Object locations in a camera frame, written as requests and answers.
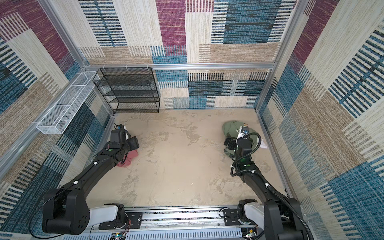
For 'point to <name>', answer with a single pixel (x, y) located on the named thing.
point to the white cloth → (263, 145)
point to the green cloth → (230, 128)
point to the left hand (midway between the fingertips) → (132, 138)
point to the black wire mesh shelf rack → (129, 89)
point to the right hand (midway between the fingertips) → (235, 135)
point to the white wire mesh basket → (57, 120)
